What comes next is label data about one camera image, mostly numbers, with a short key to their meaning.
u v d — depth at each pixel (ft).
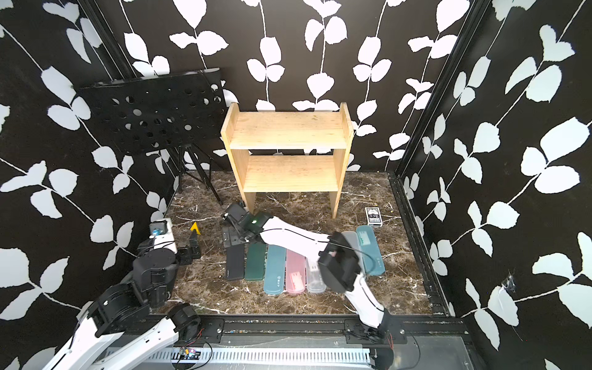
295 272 2.80
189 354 2.32
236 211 2.15
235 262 2.90
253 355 2.30
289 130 2.46
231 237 2.44
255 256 2.86
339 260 1.69
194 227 3.19
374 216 3.34
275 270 2.81
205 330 2.41
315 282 2.76
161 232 1.73
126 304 1.49
